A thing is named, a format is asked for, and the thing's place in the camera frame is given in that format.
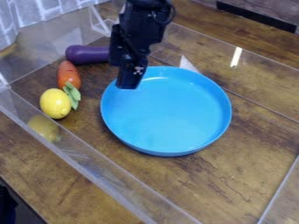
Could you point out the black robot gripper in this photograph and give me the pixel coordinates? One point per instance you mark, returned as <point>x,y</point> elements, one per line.
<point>140,29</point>

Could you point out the blue round plastic tray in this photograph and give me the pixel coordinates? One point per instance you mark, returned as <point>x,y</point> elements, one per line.
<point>175,115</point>

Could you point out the orange toy carrot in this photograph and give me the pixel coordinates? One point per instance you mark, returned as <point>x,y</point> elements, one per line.
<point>70,82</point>

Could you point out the purple toy eggplant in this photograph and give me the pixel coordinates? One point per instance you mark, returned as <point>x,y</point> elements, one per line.
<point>84,54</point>

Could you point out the yellow toy lemon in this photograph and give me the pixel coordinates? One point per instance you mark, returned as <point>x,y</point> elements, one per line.
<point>55,103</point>

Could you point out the clear acrylic enclosure wall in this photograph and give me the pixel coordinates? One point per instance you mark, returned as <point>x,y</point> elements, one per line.
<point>88,180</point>

